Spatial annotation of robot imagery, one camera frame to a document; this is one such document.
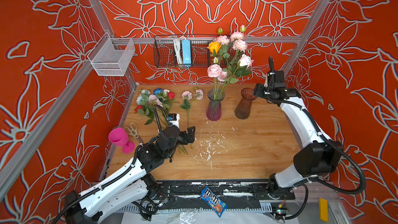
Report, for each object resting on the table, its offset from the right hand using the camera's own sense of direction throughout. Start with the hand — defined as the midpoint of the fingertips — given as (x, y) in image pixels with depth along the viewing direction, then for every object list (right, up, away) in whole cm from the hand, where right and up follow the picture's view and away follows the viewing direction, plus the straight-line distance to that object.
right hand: (260, 88), depth 82 cm
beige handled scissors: (-75, -26, +12) cm, 81 cm away
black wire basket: (-56, +24, +16) cm, 63 cm away
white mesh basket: (-88, +20, +11) cm, 91 cm away
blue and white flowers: (-70, -7, +23) cm, 74 cm away
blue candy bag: (-28, -53, -13) cm, 61 cm away
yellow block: (+23, -56, -14) cm, 62 cm away
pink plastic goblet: (-75, -26, -5) cm, 79 cm away
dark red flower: (-74, -12, +18) cm, 77 cm away
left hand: (-39, -20, -8) cm, 45 cm away
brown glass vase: (-4, -13, +19) cm, 23 cm away
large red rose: (-53, -4, +22) cm, 57 cm away
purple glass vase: (-24, -14, +13) cm, 31 cm away
